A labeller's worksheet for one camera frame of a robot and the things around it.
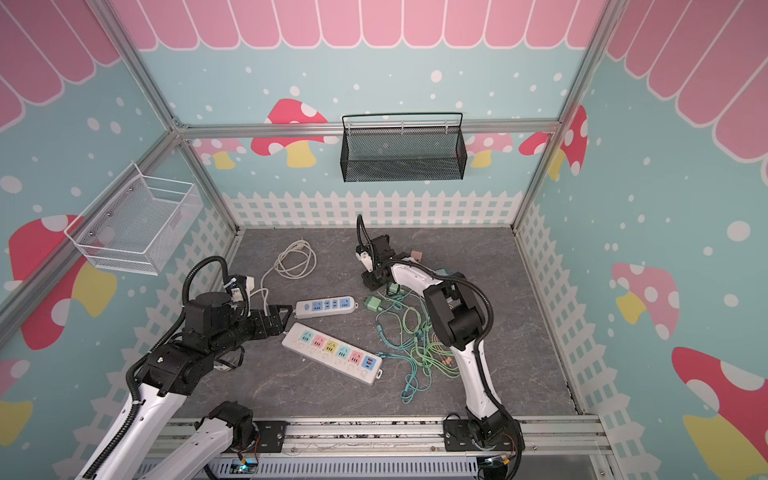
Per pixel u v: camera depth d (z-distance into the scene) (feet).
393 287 3.09
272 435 2.44
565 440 2.44
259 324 2.05
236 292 2.01
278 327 2.12
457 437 2.41
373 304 3.18
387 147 3.11
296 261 3.58
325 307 3.15
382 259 2.65
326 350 2.82
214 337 1.73
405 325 3.01
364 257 3.03
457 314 1.91
